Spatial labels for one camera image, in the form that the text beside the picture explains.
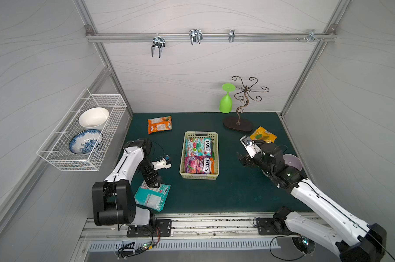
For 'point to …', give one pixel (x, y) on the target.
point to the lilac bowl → (292, 160)
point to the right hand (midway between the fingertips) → (248, 145)
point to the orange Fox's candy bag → (160, 124)
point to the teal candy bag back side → (153, 197)
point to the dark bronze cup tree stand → (243, 125)
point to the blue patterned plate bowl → (85, 141)
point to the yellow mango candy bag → (261, 134)
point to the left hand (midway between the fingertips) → (152, 179)
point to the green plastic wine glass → (225, 104)
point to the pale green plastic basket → (191, 134)
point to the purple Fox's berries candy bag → (201, 165)
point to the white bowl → (93, 117)
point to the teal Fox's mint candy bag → (198, 147)
